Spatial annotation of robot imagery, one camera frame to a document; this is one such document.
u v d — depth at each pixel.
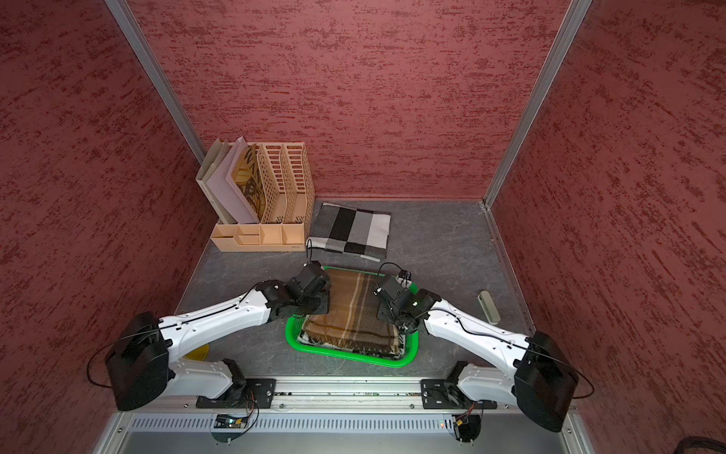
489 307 0.87
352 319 0.79
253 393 0.74
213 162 0.90
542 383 0.40
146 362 0.40
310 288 0.64
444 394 0.74
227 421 0.72
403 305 0.61
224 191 0.92
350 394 0.76
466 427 0.70
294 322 0.78
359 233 1.07
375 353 0.76
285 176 1.14
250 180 1.00
